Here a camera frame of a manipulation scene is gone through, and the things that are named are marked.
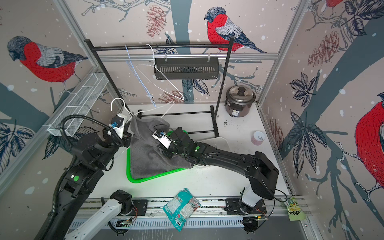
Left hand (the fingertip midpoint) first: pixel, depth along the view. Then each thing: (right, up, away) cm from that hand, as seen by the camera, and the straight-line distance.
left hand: (128, 117), depth 61 cm
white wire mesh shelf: (-35, +9, +18) cm, 41 cm away
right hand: (+10, -13, +13) cm, 20 cm away
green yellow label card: (+77, -47, +10) cm, 90 cm away
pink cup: (+68, -14, +33) cm, 77 cm away
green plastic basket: (-6, -32, +14) cm, 35 cm away
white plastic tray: (+44, -17, +35) cm, 59 cm away
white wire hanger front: (+3, +26, +27) cm, 38 cm away
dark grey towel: (+4, -21, +13) cm, 25 cm away
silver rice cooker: (+57, +11, +39) cm, 70 cm away
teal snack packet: (+21, -44, +9) cm, 50 cm away
